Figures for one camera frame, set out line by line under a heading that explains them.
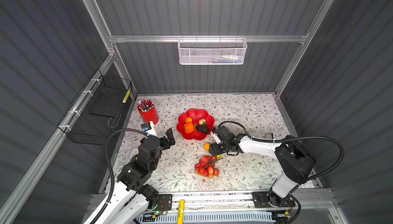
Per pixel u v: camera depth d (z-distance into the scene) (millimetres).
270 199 667
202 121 991
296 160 464
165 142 630
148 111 912
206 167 774
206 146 881
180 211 701
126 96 819
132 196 482
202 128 963
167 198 755
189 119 1012
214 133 751
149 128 589
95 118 725
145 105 969
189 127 956
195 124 1016
